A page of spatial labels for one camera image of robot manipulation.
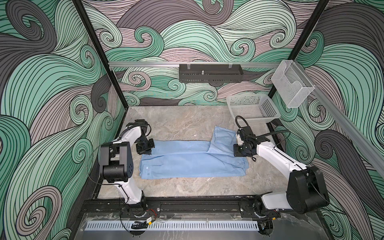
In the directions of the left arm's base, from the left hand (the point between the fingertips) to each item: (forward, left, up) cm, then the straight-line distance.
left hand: (150, 151), depth 90 cm
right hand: (0, -53, +3) cm, 53 cm away
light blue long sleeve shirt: (-4, -16, -4) cm, 17 cm away
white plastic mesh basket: (+43, -79, -4) cm, 90 cm away
